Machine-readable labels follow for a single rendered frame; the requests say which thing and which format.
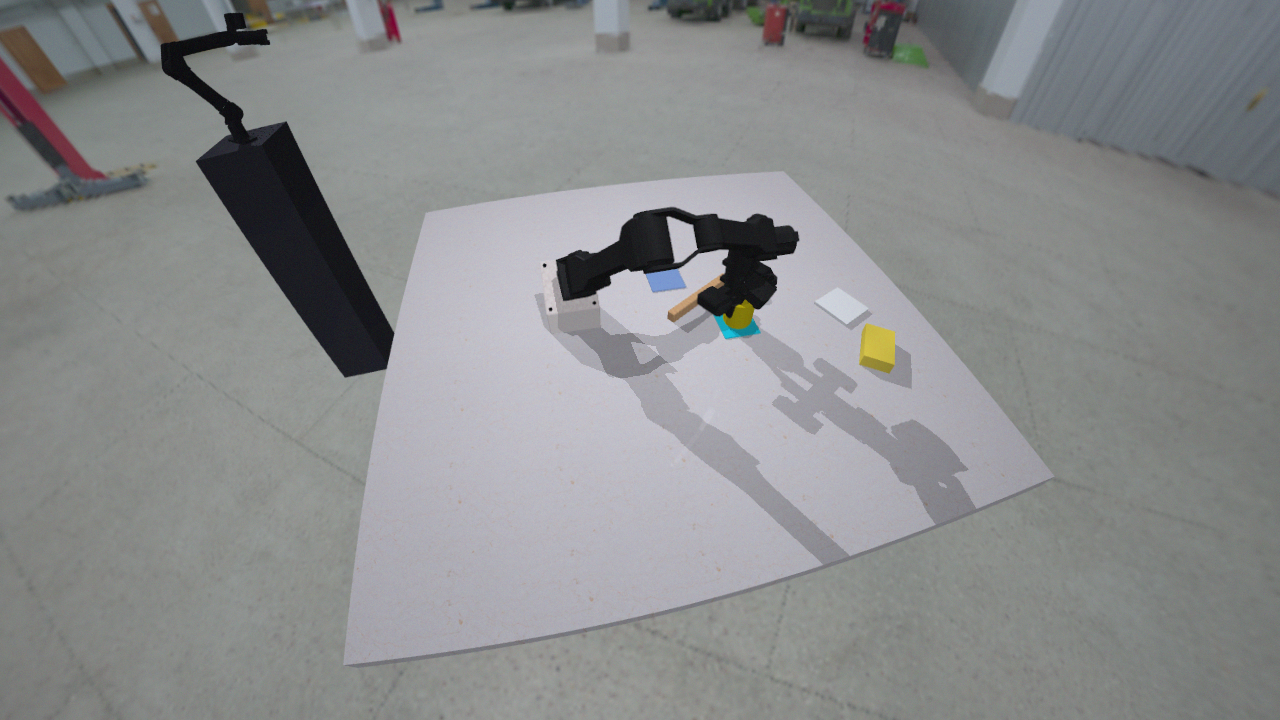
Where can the white flat pad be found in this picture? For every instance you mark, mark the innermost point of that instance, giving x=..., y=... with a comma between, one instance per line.
x=841, y=306

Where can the yellow block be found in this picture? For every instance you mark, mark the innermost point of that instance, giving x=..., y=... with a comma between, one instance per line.
x=877, y=348

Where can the brown wooden curved rail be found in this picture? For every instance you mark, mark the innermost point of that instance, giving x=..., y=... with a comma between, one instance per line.
x=691, y=302

